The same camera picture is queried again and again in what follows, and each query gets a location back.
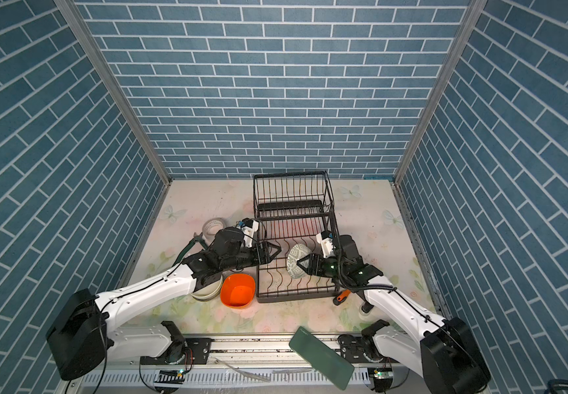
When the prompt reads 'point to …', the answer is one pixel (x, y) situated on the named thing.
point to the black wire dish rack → (296, 213)
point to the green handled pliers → (197, 239)
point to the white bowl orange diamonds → (295, 253)
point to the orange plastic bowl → (237, 290)
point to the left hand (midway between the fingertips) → (277, 252)
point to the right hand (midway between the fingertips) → (300, 261)
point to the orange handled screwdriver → (341, 296)
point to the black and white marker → (366, 306)
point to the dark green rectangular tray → (322, 357)
